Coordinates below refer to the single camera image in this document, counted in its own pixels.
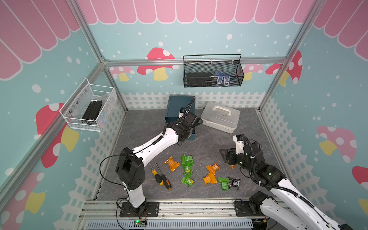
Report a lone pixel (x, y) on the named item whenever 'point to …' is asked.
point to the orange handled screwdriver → (166, 182)
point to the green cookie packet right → (224, 182)
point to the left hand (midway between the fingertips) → (181, 127)
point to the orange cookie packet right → (232, 166)
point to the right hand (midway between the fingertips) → (224, 149)
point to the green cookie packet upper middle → (187, 162)
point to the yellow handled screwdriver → (158, 178)
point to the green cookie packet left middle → (187, 169)
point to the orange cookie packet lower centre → (210, 178)
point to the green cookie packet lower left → (187, 179)
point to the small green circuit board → (138, 222)
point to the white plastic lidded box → (221, 117)
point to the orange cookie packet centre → (212, 169)
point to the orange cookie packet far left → (172, 163)
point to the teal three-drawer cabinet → (177, 107)
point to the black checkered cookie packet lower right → (233, 182)
